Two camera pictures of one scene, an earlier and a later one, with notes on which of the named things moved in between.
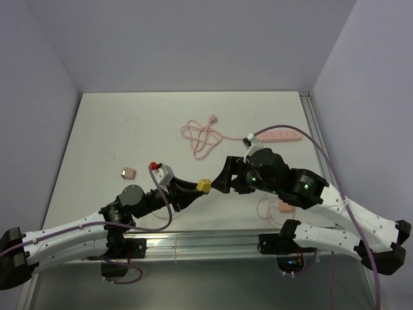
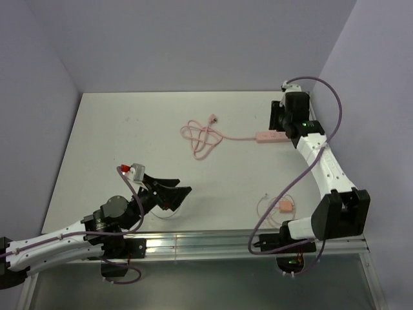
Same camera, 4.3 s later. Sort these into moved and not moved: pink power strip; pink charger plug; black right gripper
Moved: black right gripper
Not moved: pink power strip; pink charger plug
